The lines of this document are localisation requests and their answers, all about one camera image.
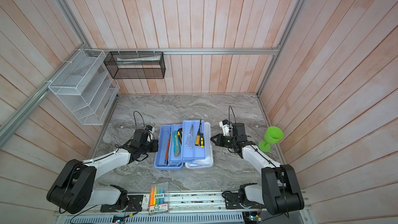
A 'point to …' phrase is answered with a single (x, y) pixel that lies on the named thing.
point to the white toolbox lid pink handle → (208, 162)
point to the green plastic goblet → (272, 135)
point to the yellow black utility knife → (180, 133)
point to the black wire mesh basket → (136, 65)
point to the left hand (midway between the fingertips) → (159, 146)
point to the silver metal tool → (190, 138)
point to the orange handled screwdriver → (167, 150)
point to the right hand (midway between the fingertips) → (211, 138)
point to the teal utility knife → (176, 146)
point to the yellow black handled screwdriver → (202, 143)
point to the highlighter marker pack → (159, 198)
